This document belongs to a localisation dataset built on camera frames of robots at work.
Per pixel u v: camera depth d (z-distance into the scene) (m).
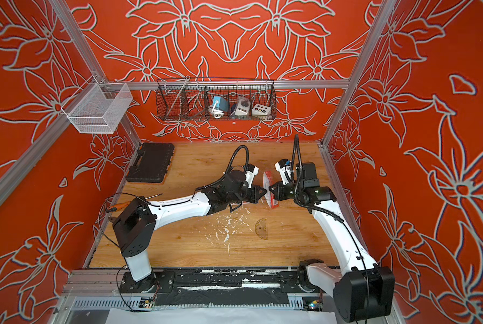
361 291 0.37
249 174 0.73
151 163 1.05
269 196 0.80
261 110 0.94
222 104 0.87
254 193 0.70
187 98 0.98
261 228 0.86
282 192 0.68
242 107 0.90
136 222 0.51
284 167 0.69
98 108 0.91
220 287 0.73
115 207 0.90
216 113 0.85
